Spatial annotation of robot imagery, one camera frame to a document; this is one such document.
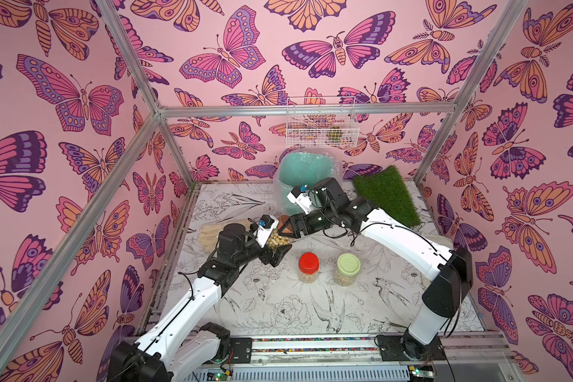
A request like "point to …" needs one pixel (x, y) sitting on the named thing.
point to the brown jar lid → (282, 220)
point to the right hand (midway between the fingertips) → (287, 227)
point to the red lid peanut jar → (308, 267)
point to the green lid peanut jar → (348, 264)
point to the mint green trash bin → (301, 169)
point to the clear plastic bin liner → (337, 173)
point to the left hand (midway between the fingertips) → (281, 234)
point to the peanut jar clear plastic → (276, 240)
